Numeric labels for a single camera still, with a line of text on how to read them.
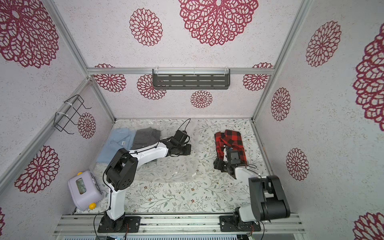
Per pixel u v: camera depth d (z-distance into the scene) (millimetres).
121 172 521
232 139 1052
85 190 783
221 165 836
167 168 945
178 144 747
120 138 1070
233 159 729
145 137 1032
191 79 936
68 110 766
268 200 442
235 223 664
